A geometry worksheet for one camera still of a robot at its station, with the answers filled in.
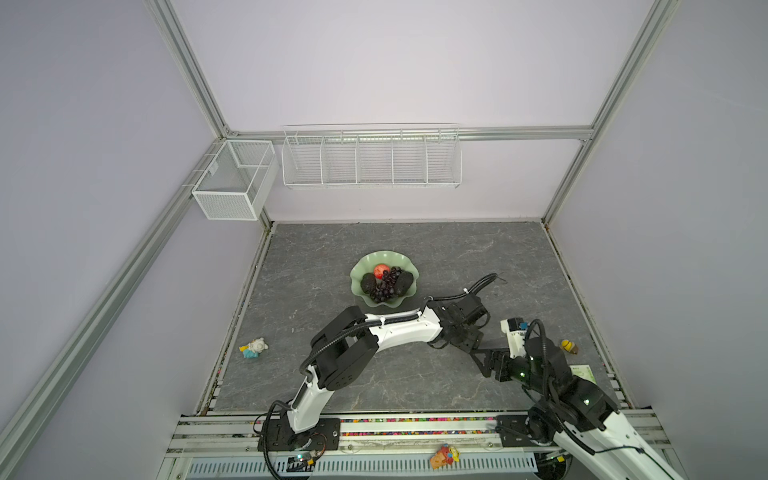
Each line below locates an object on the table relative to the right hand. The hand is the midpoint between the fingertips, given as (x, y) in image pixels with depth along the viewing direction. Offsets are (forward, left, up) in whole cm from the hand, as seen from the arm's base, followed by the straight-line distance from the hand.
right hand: (483, 354), depth 77 cm
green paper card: (-2, -29, -8) cm, 30 cm away
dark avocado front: (+25, +32, -4) cm, 41 cm away
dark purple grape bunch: (+22, +27, -5) cm, 35 cm away
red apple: (+30, +29, -4) cm, 42 cm away
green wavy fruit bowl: (+34, +33, -4) cm, 47 cm away
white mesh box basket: (+50, +77, +17) cm, 93 cm away
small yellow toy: (+5, -27, -8) cm, 29 cm away
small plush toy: (+4, +64, -6) cm, 65 cm away
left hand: (+5, +2, -6) cm, 7 cm away
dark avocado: (+24, +21, -2) cm, 32 cm away
